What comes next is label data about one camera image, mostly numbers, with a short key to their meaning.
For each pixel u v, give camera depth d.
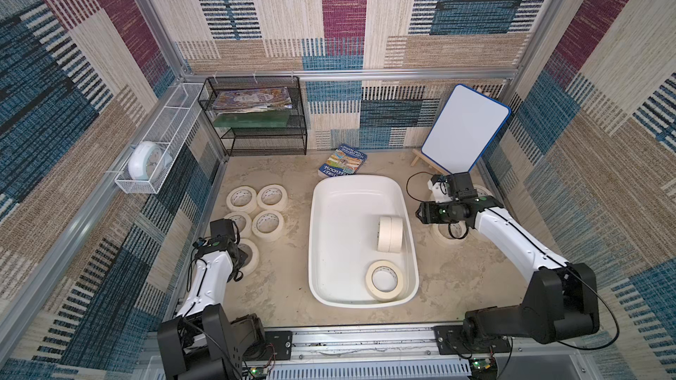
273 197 1.05
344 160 1.15
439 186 0.77
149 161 0.65
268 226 0.98
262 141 1.19
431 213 0.77
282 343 0.73
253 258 0.85
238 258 0.79
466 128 0.90
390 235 0.83
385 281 0.84
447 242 0.89
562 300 0.41
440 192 0.77
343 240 0.94
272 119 0.97
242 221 0.97
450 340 0.73
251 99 0.85
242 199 1.05
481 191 1.03
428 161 1.07
